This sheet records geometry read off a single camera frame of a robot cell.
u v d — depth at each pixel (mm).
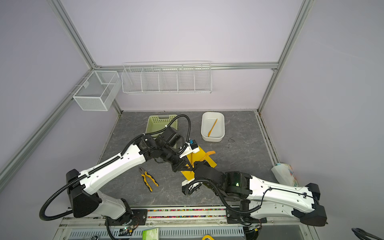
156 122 1120
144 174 868
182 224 724
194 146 612
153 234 680
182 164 589
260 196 434
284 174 840
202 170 458
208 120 1145
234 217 738
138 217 734
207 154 662
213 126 1115
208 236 672
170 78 1070
